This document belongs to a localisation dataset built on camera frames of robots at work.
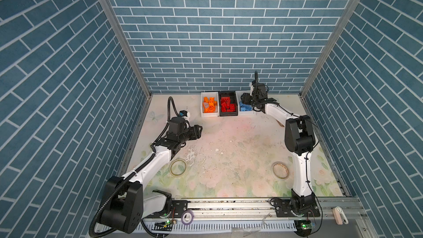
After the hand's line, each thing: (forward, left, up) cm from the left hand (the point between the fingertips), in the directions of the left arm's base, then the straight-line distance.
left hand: (201, 128), depth 86 cm
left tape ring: (-15, +16, -14) cm, 26 cm away
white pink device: (-38, -62, -11) cm, 73 cm away
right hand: (+26, -27, -2) cm, 37 cm away
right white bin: (+33, -23, -6) cm, 41 cm away
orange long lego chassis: (+25, -3, -9) cm, 26 cm away
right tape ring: (-14, -42, -12) cm, 46 cm away
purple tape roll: (-38, +3, -13) cm, 40 cm away
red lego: (+25, -15, -12) cm, 31 cm away
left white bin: (+33, -1, -8) cm, 34 cm away
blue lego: (+21, -26, -7) cm, 34 cm away
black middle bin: (+32, -19, -7) cm, 38 cm away
